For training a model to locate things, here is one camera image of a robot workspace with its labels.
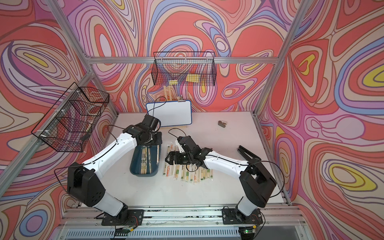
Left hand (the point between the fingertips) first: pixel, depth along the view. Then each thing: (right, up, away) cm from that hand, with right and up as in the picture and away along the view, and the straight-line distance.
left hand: (161, 139), depth 85 cm
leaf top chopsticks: (-1, -8, -3) cm, 9 cm away
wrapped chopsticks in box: (-11, -15, +8) cm, 20 cm away
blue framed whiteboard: (+3, +16, +14) cm, 22 cm away
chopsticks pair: (+6, -18, +6) cm, 20 cm away
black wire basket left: (-44, +8, -11) cm, 46 cm away
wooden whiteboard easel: (+1, +30, +6) cm, 30 cm away
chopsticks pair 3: (+16, -13, -13) cm, 24 cm away
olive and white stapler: (+41, +9, +26) cm, 49 cm away
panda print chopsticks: (+29, -21, +4) cm, 36 cm away
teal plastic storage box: (-17, -18, +5) cm, 25 cm away
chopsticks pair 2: (+12, -20, +4) cm, 24 cm away
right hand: (+7, -13, -4) cm, 15 cm away
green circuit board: (-16, -43, -14) cm, 48 cm away
